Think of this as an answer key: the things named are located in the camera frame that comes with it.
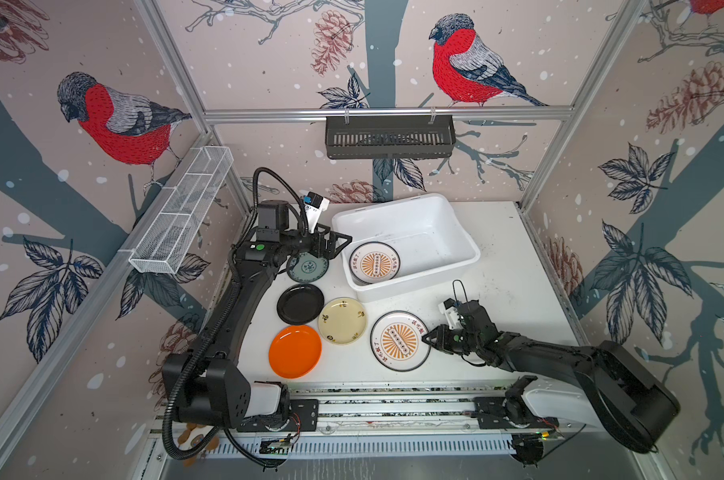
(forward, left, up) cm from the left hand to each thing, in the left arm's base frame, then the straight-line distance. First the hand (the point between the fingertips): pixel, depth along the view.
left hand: (337, 233), depth 75 cm
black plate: (-6, +14, -28) cm, 32 cm away
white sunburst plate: (+10, -10, -28) cm, 32 cm away
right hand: (-18, -24, -28) cm, 41 cm away
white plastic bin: (+24, -30, -28) cm, 47 cm away
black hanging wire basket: (+44, -16, 0) cm, 47 cm away
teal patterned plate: (+9, +14, -30) cm, 34 cm away
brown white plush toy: (-40, +34, -26) cm, 59 cm away
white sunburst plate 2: (-17, -16, -29) cm, 37 cm away
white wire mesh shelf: (-5, +43, +1) cm, 43 cm away
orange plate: (-20, +13, -29) cm, 37 cm away
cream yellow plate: (-10, 0, -30) cm, 32 cm away
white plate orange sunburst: (+5, -9, -29) cm, 30 cm away
